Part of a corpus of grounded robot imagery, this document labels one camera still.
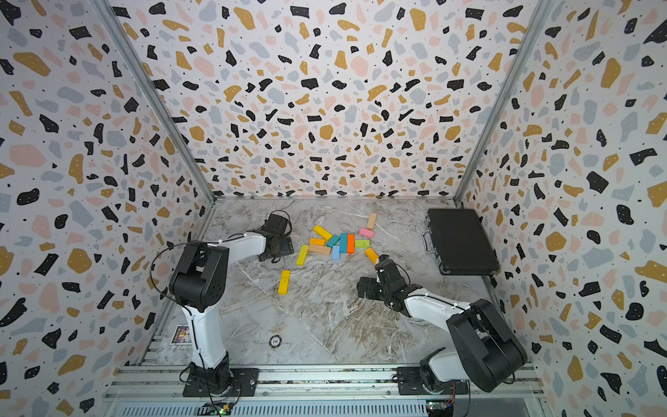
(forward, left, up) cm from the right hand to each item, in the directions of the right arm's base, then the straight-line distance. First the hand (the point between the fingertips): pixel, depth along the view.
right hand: (368, 286), depth 91 cm
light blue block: (+15, +13, -1) cm, 19 cm away
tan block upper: (+31, -2, -2) cm, 31 cm away
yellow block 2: (+25, +19, -2) cm, 32 cm away
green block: (+20, +2, -2) cm, 20 cm away
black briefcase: (+19, -36, +2) cm, 41 cm away
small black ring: (-19, +28, -2) cm, 34 cm away
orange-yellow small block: (+20, +20, -2) cm, 29 cm away
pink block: (+25, -1, -3) cm, 26 cm away
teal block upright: (+21, +10, -2) cm, 23 cm away
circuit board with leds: (-36, +40, -1) cm, 53 cm away
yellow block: (+2, +30, -1) cm, 30 cm away
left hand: (+16, +34, -1) cm, 37 cm away
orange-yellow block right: (+14, -2, -2) cm, 14 cm away
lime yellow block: (+13, +25, 0) cm, 28 cm away
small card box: (-18, +59, 0) cm, 61 cm away
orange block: (+20, +6, -2) cm, 21 cm away
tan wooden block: (+16, +18, -1) cm, 24 cm away
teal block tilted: (+21, +14, -2) cm, 25 cm away
